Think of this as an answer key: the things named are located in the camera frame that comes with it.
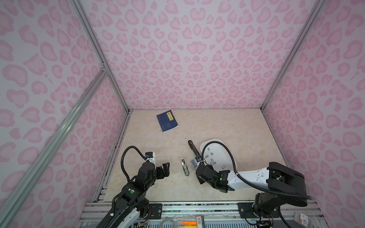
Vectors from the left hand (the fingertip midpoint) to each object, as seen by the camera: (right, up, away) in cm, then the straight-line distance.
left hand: (163, 162), depth 80 cm
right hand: (+20, -6, +5) cm, 21 cm away
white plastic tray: (+32, +2, +13) cm, 34 cm away
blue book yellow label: (-2, +23, +31) cm, 39 cm away
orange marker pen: (+14, -26, -10) cm, 32 cm away
